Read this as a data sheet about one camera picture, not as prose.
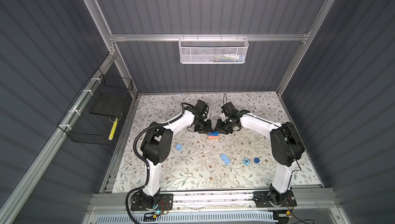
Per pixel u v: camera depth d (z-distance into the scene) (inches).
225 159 34.2
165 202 28.6
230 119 27.9
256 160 34.2
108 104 31.0
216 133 35.7
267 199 28.2
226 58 36.1
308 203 29.0
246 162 33.3
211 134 35.9
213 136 37.0
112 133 26.7
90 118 28.4
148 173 22.4
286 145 19.8
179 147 35.7
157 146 20.8
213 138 37.3
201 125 31.7
